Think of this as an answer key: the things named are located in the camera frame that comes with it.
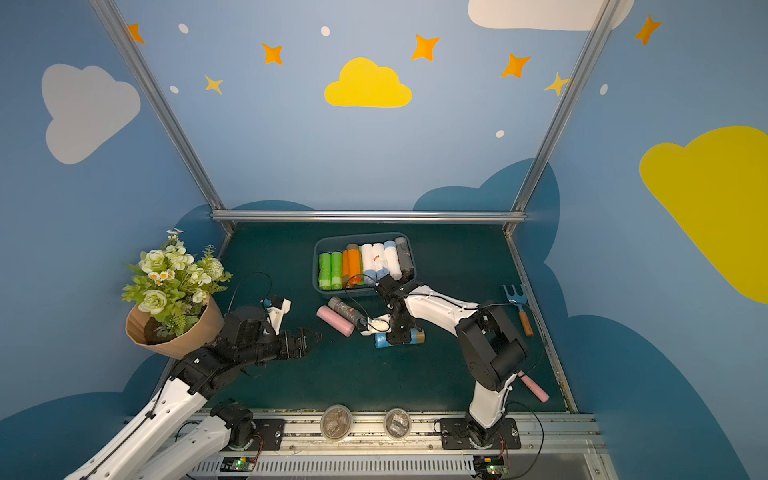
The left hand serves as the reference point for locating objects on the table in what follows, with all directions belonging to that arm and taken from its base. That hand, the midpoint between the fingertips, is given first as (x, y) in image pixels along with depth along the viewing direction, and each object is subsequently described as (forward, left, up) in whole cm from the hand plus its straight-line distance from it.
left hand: (315, 337), depth 74 cm
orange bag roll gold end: (+32, -3, -13) cm, 34 cm away
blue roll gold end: (+6, -27, -12) cm, 31 cm away
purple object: (-7, -59, -14) cm, 61 cm away
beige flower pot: (+2, +47, -3) cm, 48 cm away
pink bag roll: (+12, -2, -15) cm, 19 cm away
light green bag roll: (+31, 0, -14) cm, 34 cm away
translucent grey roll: (+33, -24, -10) cm, 42 cm away
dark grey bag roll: (+12, -9, -13) cm, 19 cm away
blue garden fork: (+22, -64, -17) cm, 70 cm away
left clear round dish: (-17, -6, -11) cm, 21 cm away
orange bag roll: (+31, -6, -10) cm, 33 cm away
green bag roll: (+31, +4, -14) cm, 34 cm away
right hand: (+10, -22, -14) cm, 28 cm away
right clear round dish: (-17, -21, -11) cm, 29 cm away
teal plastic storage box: (+34, -15, -9) cm, 38 cm away
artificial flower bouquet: (+7, +35, +9) cm, 37 cm away
